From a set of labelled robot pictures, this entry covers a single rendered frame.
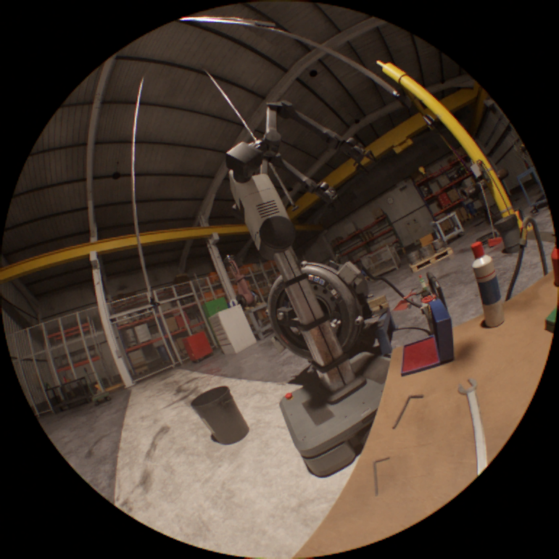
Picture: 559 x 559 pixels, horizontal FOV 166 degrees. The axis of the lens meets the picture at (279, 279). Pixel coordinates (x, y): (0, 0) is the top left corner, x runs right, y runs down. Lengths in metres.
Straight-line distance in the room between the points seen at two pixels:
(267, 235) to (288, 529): 1.20
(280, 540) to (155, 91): 8.50
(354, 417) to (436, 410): 0.45
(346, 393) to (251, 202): 0.94
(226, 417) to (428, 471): 1.22
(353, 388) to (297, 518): 0.63
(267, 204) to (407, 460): 0.93
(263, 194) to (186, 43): 7.21
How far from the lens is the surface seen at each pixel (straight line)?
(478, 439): 0.38
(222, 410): 1.35
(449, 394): 0.46
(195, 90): 8.14
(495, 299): 0.60
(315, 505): 0.93
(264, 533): 0.95
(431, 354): 0.60
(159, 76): 7.76
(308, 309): 0.83
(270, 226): 0.83
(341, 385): 0.94
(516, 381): 0.46
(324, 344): 0.86
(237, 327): 5.18
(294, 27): 8.81
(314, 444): 0.80
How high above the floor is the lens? 0.79
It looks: 6 degrees up
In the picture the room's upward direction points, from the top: 24 degrees counter-clockwise
